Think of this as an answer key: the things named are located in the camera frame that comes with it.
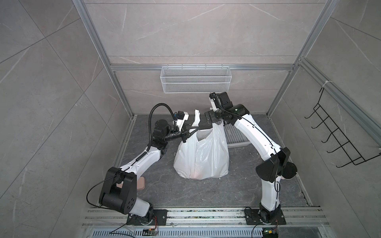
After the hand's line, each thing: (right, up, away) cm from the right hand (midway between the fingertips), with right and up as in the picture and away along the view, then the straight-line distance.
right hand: (216, 112), depth 83 cm
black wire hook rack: (+53, -20, -23) cm, 61 cm away
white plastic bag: (-7, -23, -3) cm, 25 cm away
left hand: (-10, -8, -11) cm, 16 cm away
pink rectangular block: (-43, -41, 0) cm, 60 cm away
